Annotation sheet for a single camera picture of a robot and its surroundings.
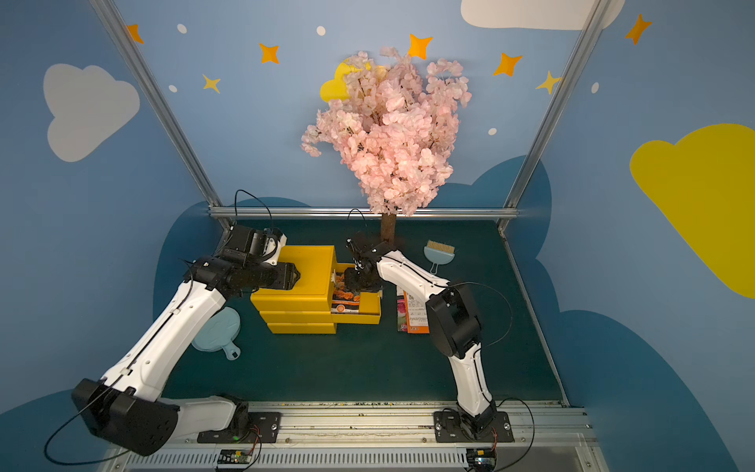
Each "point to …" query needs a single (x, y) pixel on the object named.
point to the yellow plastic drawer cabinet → (306, 309)
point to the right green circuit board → (481, 459)
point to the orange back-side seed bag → (416, 315)
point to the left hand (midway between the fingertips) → (289, 270)
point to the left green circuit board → (235, 456)
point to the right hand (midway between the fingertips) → (356, 284)
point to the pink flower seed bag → (401, 317)
